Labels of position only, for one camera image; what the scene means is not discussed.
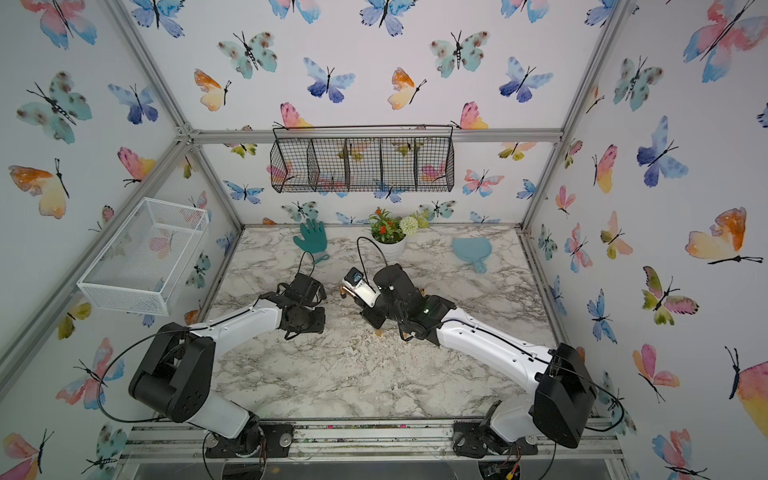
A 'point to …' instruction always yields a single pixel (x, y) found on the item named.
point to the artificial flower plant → (389, 230)
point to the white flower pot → (394, 251)
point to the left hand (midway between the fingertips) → (324, 320)
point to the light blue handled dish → (473, 250)
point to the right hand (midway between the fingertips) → (362, 294)
